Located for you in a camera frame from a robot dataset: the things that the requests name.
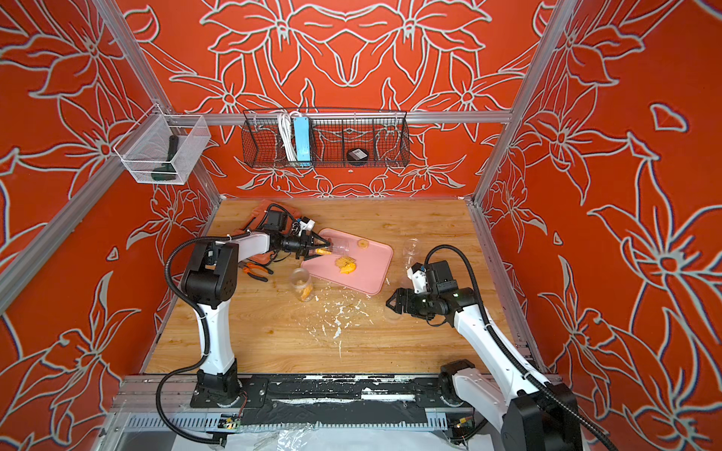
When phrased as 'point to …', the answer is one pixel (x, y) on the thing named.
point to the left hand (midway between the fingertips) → (326, 247)
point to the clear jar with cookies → (410, 251)
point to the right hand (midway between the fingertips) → (396, 302)
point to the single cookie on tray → (363, 243)
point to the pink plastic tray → (359, 262)
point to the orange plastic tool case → (258, 215)
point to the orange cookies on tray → (346, 264)
